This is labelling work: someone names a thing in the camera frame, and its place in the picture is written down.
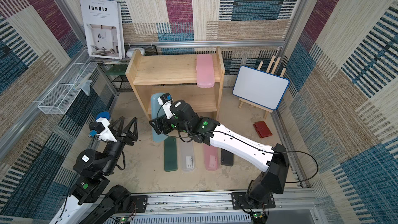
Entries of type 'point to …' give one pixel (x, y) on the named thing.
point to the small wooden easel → (266, 109)
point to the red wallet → (262, 128)
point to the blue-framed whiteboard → (264, 88)
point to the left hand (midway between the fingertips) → (129, 117)
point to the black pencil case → (227, 158)
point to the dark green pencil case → (170, 155)
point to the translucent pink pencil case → (211, 157)
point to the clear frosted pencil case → (187, 159)
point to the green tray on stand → (118, 70)
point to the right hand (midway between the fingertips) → (156, 117)
